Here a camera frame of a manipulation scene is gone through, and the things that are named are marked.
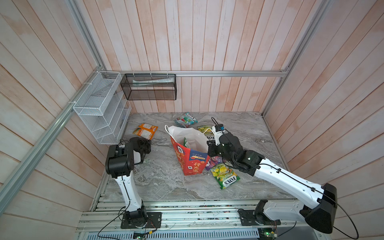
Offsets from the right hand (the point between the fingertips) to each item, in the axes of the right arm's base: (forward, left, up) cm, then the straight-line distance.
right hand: (206, 142), depth 74 cm
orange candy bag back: (+24, +42, -22) cm, 53 cm away
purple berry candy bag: (+1, -6, -22) cm, 23 cm away
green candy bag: (+6, +11, -12) cm, 17 cm away
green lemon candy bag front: (-9, -11, -22) cm, 26 cm away
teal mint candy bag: (+35, +13, -22) cm, 43 cm away
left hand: (+17, +36, -23) cm, 46 cm away
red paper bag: (+8, +8, -17) cm, 20 cm away
